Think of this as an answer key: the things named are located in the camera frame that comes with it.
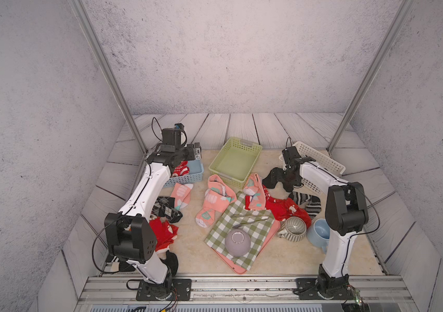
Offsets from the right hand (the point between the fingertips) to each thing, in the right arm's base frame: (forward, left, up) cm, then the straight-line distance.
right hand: (282, 178), depth 98 cm
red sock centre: (-16, +2, -2) cm, 16 cm away
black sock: (-4, +3, +7) cm, 9 cm away
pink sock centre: (-10, +31, -2) cm, 33 cm away
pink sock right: (-3, +13, -4) cm, 14 cm away
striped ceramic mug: (-23, -3, -7) cm, 24 cm away
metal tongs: (-18, +12, -6) cm, 22 cm away
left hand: (+2, +41, +20) cm, 46 cm away
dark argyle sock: (-15, +56, 0) cm, 58 cm away
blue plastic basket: (+3, +44, 0) cm, 44 cm away
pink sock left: (-6, +50, -4) cm, 50 cm away
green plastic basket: (+20, +23, -8) cm, 32 cm away
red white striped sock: (+8, +52, -3) cm, 52 cm away
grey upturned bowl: (-31, +23, -1) cm, 39 cm away
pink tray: (-40, +21, -6) cm, 45 cm away
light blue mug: (-28, -10, 0) cm, 30 cm away
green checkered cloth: (-21, +14, -6) cm, 26 cm away
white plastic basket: (+14, -26, -4) cm, 30 cm away
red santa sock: (-26, +54, -4) cm, 60 cm away
